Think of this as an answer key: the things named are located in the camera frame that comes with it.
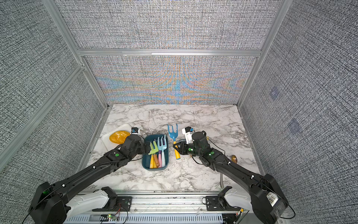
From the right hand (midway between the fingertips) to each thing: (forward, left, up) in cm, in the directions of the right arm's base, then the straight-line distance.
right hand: (173, 143), depth 77 cm
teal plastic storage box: (-2, +18, -18) cm, 25 cm away
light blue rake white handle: (+4, +8, -14) cm, 16 cm away
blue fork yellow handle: (+5, 0, -1) cm, 5 cm away
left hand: (+3, +17, -5) cm, 18 cm away
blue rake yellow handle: (-7, +13, -15) cm, 21 cm away
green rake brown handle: (+1, +13, -12) cm, 18 cm away
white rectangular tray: (+7, +44, -16) cm, 48 cm away
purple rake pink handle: (-3, +9, -15) cm, 18 cm away
